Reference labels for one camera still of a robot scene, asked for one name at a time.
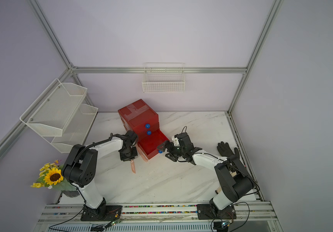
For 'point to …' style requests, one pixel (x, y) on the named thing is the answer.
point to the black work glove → (225, 151)
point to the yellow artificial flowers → (51, 176)
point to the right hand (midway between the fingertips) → (162, 152)
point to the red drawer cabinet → (143, 122)
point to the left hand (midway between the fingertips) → (132, 160)
